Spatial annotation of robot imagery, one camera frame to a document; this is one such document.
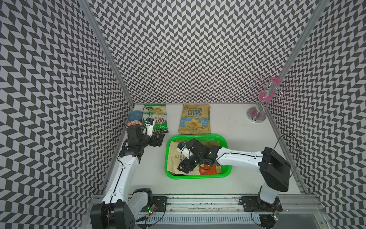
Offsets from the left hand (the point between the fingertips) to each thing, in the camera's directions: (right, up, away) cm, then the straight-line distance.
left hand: (155, 133), depth 82 cm
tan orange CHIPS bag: (+11, -14, +1) cm, 18 cm away
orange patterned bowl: (-21, +5, +20) cm, 30 cm away
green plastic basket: (+41, -4, +8) cm, 42 cm away
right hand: (+16, -18, -3) cm, 25 cm away
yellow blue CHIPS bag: (+24, +8, +23) cm, 34 cm away
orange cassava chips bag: (+29, -20, -4) cm, 35 cm away
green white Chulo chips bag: (-5, +13, +29) cm, 32 cm away
